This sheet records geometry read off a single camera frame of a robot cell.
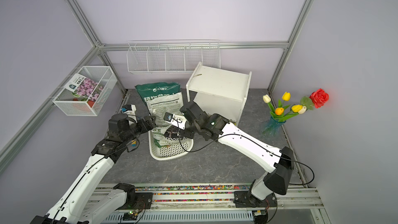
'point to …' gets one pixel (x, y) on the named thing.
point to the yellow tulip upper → (286, 96)
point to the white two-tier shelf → (219, 91)
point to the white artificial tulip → (267, 99)
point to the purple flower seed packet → (85, 87)
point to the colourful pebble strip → (191, 193)
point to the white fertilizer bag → (159, 104)
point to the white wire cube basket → (67, 102)
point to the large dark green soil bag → (157, 89)
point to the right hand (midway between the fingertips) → (180, 121)
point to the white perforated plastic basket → (167, 152)
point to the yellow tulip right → (296, 108)
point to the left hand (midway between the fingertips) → (150, 119)
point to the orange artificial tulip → (279, 111)
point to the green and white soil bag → (167, 136)
